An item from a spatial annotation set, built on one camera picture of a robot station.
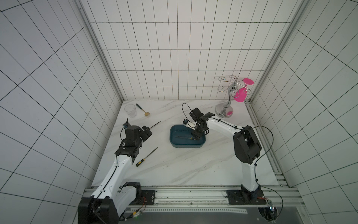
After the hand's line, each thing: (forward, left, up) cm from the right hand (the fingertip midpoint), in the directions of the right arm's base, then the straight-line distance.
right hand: (192, 131), depth 96 cm
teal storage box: (-4, +6, +7) cm, 10 cm away
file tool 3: (-22, +31, -3) cm, 39 cm away
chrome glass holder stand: (+22, -27, +22) cm, 41 cm away
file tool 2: (-5, -2, -2) cm, 6 cm away
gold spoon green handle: (+17, +38, -3) cm, 42 cm away
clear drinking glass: (+16, +50, +2) cm, 52 cm away
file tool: (-5, +4, -1) cm, 6 cm away
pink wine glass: (+24, -34, +15) cm, 44 cm away
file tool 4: (+6, +29, -3) cm, 30 cm away
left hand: (-9, +31, +9) cm, 33 cm away
